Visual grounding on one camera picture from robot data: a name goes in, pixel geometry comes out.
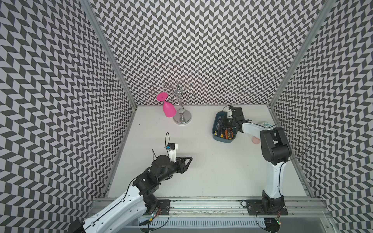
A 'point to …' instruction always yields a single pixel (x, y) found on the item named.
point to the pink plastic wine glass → (168, 108)
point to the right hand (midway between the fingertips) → (218, 121)
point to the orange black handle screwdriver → (232, 133)
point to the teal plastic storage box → (221, 132)
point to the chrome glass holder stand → (179, 89)
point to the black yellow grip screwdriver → (215, 131)
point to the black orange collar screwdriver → (226, 135)
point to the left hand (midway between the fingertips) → (189, 160)
